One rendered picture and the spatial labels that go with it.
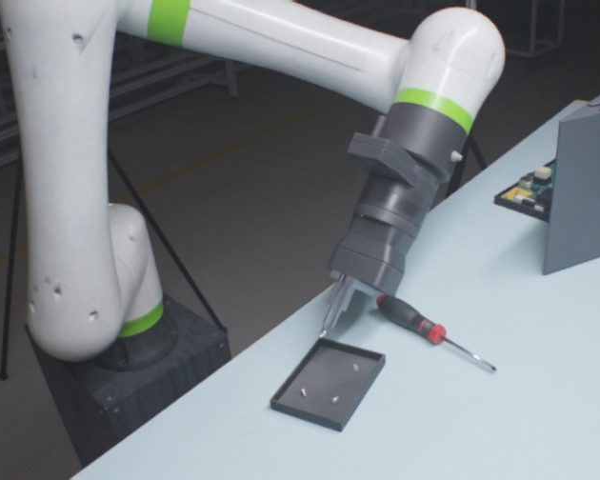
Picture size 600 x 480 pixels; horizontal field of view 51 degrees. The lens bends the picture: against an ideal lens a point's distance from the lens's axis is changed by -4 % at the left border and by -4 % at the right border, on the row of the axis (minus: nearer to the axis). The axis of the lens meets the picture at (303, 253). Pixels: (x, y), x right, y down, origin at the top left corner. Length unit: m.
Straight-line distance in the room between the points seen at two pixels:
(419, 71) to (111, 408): 0.66
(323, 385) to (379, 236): 0.17
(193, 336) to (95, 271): 0.34
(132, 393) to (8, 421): 1.37
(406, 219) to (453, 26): 0.21
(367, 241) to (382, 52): 0.26
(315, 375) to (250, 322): 1.79
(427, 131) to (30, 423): 1.88
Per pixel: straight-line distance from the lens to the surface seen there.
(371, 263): 0.68
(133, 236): 0.98
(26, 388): 2.49
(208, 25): 0.83
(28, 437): 2.29
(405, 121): 0.70
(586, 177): 0.83
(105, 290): 0.85
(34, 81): 0.72
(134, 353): 1.08
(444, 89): 0.71
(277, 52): 0.83
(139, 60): 5.77
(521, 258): 0.90
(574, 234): 0.87
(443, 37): 0.74
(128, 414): 1.07
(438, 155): 0.70
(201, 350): 1.09
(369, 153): 0.65
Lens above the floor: 1.47
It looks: 31 degrees down
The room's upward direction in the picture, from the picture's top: 6 degrees counter-clockwise
